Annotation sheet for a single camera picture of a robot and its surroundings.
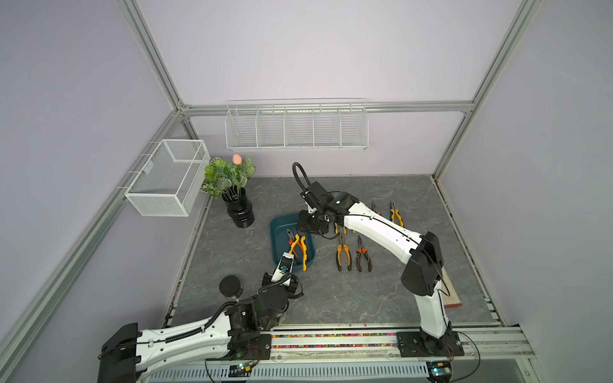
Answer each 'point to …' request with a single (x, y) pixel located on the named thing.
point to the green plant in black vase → (228, 180)
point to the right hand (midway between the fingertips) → (298, 227)
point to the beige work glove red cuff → (453, 299)
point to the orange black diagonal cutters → (291, 242)
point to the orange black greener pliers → (373, 208)
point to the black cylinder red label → (231, 287)
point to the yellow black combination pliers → (304, 246)
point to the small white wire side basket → (169, 179)
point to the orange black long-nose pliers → (360, 251)
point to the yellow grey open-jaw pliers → (338, 254)
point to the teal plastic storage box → (280, 223)
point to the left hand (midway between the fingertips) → (288, 259)
